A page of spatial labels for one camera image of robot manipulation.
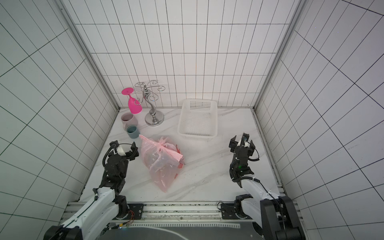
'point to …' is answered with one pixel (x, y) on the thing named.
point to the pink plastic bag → (164, 160)
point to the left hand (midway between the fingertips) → (127, 146)
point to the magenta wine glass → (134, 105)
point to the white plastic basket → (198, 119)
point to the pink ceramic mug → (128, 119)
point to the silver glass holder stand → (154, 118)
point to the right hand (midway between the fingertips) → (245, 137)
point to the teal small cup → (132, 131)
